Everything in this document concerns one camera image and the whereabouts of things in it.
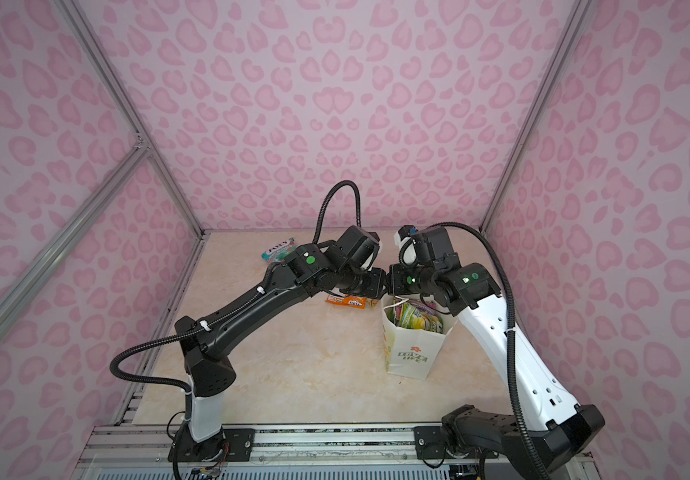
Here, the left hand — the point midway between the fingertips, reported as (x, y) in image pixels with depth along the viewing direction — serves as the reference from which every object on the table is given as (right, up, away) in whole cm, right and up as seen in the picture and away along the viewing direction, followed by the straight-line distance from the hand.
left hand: (389, 284), depth 70 cm
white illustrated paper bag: (+5, -11, -3) cm, 13 cm away
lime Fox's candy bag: (+8, -9, +8) cm, 14 cm away
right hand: (0, +2, -1) cm, 2 cm away
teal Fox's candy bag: (-35, +8, +40) cm, 54 cm away
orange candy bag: (-7, -8, +26) cm, 28 cm away
